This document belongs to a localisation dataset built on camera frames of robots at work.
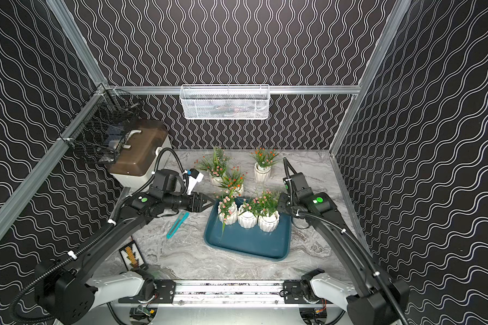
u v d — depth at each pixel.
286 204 0.66
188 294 0.76
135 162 0.88
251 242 0.91
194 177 0.70
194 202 0.66
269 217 0.88
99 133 0.92
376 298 0.37
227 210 0.83
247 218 0.86
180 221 0.92
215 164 0.98
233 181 0.90
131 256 0.81
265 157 1.01
